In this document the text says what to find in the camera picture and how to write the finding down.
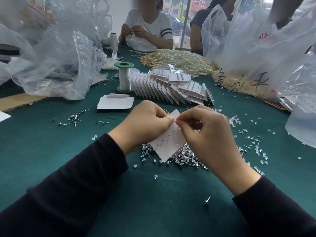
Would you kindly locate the person's right hand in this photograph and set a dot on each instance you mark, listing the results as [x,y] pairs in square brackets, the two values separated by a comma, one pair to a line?
[214,145]

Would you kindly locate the person's left hand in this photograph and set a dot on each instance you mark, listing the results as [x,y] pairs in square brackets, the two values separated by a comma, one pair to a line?
[143,125]

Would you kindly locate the clear plastic earring backs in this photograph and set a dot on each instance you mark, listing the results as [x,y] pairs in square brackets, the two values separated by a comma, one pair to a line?
[234,120]

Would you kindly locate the white earring card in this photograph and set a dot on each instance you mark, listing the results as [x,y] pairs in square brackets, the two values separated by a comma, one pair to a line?
[170,148]

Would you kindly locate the stack of white cards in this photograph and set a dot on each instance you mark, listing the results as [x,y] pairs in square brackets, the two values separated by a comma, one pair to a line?
[116,103]

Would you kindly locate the row of white cards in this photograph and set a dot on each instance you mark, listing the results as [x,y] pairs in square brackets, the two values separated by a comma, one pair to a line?
[158,88]

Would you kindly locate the single ear stud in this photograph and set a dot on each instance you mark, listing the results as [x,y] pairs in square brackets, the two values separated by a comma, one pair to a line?
[206,201]

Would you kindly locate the small scatter of silver studs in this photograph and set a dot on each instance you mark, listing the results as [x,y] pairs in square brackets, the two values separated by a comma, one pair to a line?
[74,118]

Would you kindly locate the large white studded card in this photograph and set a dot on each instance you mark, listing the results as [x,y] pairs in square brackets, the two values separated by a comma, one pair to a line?
[4,116]

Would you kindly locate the person's right forearm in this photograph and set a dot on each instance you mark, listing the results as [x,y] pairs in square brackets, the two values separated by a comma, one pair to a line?
[274,212]

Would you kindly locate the person's left forearm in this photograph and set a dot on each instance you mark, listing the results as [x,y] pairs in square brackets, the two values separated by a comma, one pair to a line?
[64,192]

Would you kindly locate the green spool of white thread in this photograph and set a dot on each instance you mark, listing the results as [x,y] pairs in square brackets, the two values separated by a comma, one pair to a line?
[124,77]

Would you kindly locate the small bag of pearls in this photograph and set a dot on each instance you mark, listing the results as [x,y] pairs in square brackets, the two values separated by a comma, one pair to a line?
[109,65]

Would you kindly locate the orange and black tool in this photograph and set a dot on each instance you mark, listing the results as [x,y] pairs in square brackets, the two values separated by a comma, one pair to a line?
[271,104]

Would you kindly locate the pile of pearl strands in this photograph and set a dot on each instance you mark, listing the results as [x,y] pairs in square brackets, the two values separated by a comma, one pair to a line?
[180,60]

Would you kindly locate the clear plastic bowl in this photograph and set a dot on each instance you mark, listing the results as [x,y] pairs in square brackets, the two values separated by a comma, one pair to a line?
[301,125]

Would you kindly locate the white thread cone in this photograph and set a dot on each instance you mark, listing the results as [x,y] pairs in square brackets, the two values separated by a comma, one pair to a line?
[114,41]

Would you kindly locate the large clear plastic bag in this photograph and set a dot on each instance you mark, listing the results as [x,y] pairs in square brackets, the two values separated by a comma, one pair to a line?
[61,71]

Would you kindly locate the white handwritten plastic bag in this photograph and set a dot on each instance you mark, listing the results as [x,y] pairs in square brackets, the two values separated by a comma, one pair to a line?
[254,51]

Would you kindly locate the dark parked car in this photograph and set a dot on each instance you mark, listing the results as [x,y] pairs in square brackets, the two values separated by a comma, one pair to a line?
[176,24]

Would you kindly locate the brown cardboard sheet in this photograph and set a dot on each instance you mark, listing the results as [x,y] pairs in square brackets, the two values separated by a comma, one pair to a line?
[19,101]

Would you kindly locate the white red-printed plastic bag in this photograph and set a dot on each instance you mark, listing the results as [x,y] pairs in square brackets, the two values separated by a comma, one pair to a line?
[69,14]

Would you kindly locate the translucent white plastic bag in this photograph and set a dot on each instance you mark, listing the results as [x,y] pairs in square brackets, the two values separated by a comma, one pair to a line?
[10,64]

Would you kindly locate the black-lidded jar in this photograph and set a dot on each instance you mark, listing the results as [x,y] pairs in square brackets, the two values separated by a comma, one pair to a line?
[8,50]

